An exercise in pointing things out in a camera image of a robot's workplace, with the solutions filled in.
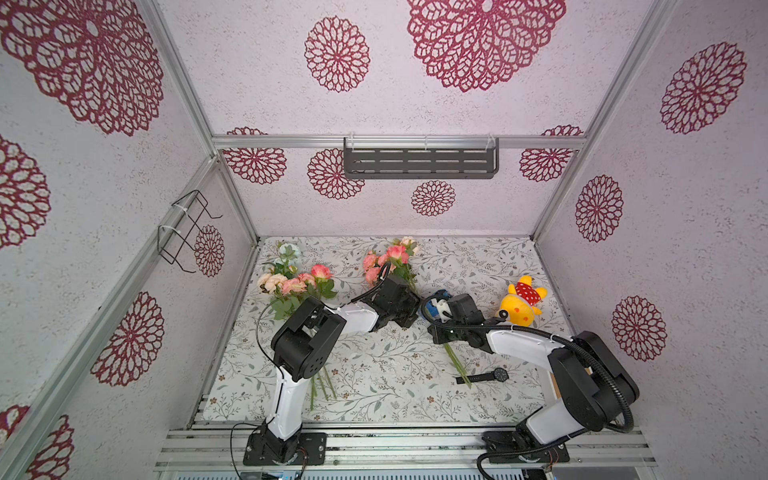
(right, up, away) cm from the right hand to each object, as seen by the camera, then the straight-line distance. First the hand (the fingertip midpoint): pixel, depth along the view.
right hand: (428, 325), depth 92 cm
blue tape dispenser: (+2, +7, -7) cm, 10 cm away
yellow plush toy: (+30, +8, +3) cm, 31 cm away
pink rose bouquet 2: (-45, +12, +5) cm, 47 cm away
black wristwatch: (+19, -13, -6) cm, 24 cm away
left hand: (0, +6, +3) cm, 7 cm away
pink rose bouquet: (-8, +21, +14) cm, 27 cm away
